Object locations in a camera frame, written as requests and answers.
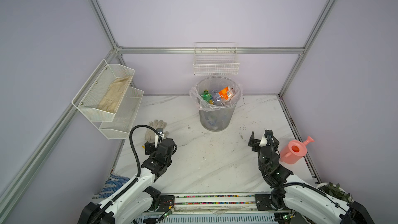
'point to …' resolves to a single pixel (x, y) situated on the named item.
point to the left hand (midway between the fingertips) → (156, 141)
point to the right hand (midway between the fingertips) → (261, 133)
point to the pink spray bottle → (293, 153)
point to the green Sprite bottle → (207, 96)
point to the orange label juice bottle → (226, 93)
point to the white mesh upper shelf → (99, 98)
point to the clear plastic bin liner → (215, 83)
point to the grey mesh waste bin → (219, 121)
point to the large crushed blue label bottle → (216, 99)
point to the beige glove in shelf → (111, 98)
